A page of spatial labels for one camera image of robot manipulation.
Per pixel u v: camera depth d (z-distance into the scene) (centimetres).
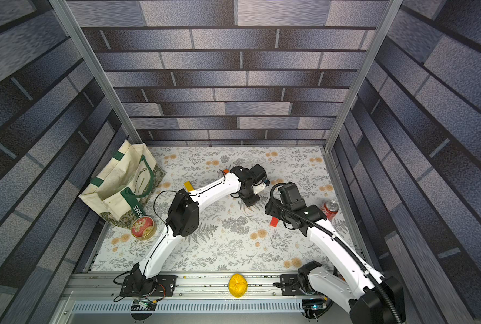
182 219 58
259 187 87
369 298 38
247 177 70
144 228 85
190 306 78
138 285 64
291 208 59
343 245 46
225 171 110
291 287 73
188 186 103
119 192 76
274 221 90
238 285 69
